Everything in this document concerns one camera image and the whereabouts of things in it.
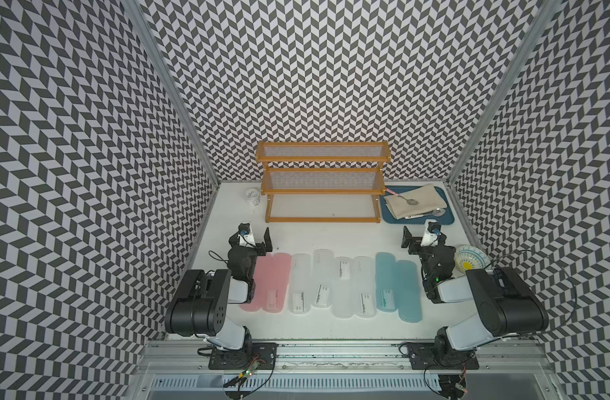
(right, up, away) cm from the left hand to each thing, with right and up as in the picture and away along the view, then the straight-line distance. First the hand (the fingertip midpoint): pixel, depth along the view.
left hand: (256, 229), depth 91 cm
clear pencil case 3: (+32, -25, -8) cm, 41 cm away
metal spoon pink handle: (+64, +11, +18) cm, 67 cm away
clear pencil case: (+17, -19, -4) cm, 26 cm away
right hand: (+59, 0, -1) cm, 59 cm away
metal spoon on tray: (+73, +6, +13) cm, 74 cm away
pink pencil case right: (+8, -17, 0) cm, 19 cm away
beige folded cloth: (+73, +12, +21) cm, 77 cm away
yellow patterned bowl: (+80, -11, 0) cm, 80 cm away
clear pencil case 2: (+24, -17, -1) cm, 30 cm away
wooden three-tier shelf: (+25, +21, +33) cm, 47 cm away
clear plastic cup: (-5, +13, +15) cm, 21 cm away
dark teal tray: (+53, +3, +16) cm, 56 cm away
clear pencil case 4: (+39, -19, -6) cm, 44 cm away
